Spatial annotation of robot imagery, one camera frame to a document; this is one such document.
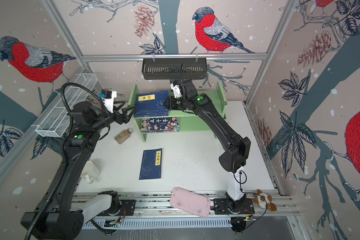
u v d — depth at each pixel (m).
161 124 0.90
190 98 0.60
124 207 0.73
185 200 0.75
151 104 0.80
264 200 0.74
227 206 0.73
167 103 0.70
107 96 0.55
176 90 0.71
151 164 0.88
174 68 1.06
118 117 0.59
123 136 0.97
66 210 0.43
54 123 0.71
